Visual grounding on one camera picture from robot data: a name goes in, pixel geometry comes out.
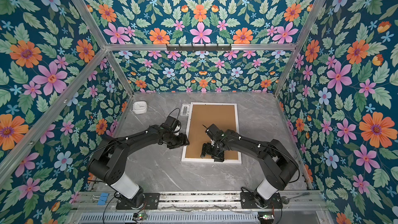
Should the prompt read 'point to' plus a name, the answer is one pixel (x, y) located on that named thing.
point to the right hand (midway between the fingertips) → (205, 157)
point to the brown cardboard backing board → (223, 116)
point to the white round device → (140, 107)
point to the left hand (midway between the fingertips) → (188, 141)
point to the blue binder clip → (103, 198)
